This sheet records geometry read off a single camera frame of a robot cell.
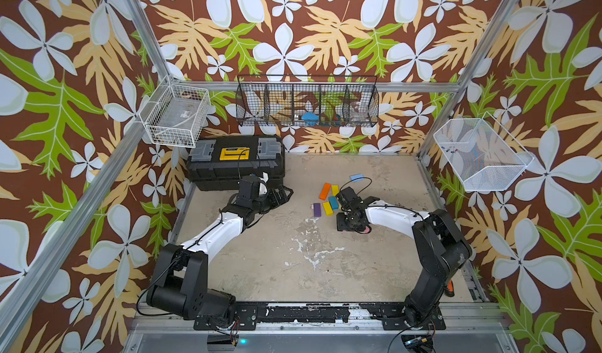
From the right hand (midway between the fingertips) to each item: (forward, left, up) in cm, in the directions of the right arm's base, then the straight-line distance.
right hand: (341, 224), depth 95 cm
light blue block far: (+3, -2, +27) cm, 27 cm away
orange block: (+17, +6, -1) cm, 18 cm away
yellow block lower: (+7, +5, +1) cm, 9 cm away
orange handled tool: (-26, -33, +2) cm, 42 cm away
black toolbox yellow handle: (+20, +51, +16) cm, 57 cm away
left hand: (+5, +22, +15) cm, 27 cm away
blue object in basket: (+35, +13, +28) cm, 46 cm away
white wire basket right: (+11, -48, +28) cm, 57 cm away
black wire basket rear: (+44, +14, +30) cm, 55 cm away
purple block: (+6, +10, 0) cm, 11 cm away
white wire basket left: (+27, +64, +35) cm, 78 cm away
